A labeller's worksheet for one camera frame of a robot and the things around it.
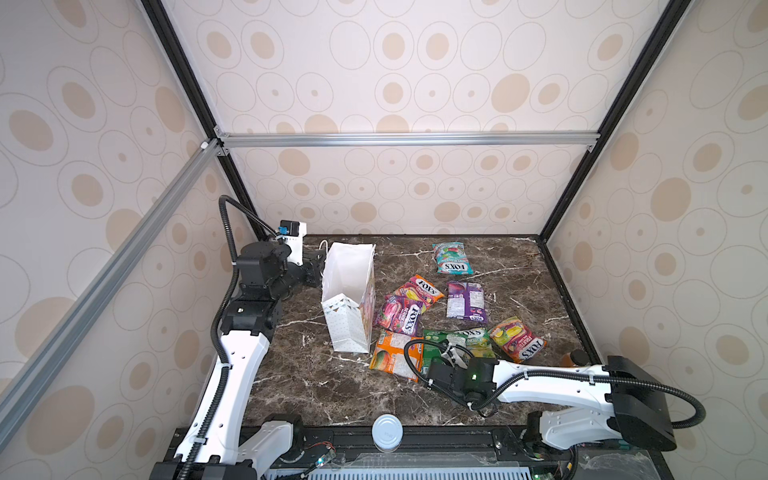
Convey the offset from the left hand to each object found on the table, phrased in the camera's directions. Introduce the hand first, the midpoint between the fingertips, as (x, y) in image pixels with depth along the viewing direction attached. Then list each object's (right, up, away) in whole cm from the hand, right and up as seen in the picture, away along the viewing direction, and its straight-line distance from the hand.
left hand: (330, 249), depth 69 cm
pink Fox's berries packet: (+17, -19, +24) cm, 35 cm away
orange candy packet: (+14, -30, +17) cm, 37 cm away
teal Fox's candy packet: (+36, -1, +40) cm, 54 cm away
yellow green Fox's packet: (+40, -27, +20) cm, 52 cm away
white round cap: (+13, -44, +2) cm, 46 cm away
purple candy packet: (+38, -15, +28) cm, 50 cm away
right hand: (+32, -36, +12) cm, 50 cm away
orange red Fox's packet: (+24, -14, +31) cm, 41 cm away
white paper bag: (+4, -11, +3) cm, 12 cm away
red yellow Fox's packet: (+52, -26, +19) cm, 62 cm away
